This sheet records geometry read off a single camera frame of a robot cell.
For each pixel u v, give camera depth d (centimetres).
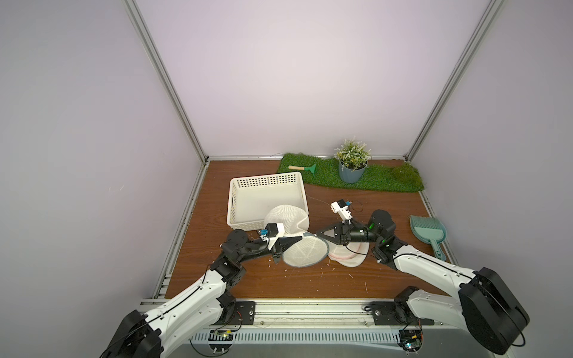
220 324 62
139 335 44
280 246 63
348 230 64
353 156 97
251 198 105
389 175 111
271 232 57
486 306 40
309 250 69
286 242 64
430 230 93
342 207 71
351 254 73
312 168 112
